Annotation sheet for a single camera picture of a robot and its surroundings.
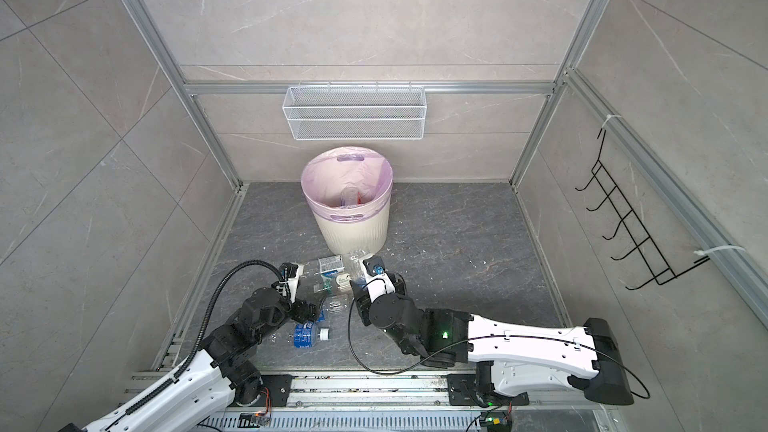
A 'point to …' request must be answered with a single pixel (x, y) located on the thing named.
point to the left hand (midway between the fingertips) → (312, 281)
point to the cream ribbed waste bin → (366, 235)
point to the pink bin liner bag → (327, 173)
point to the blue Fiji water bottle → (350, 197)
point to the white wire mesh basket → (350, 113)
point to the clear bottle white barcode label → (327, 265)
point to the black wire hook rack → (616, 202)
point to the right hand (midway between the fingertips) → (361, 277)
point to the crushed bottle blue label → (306, 335)
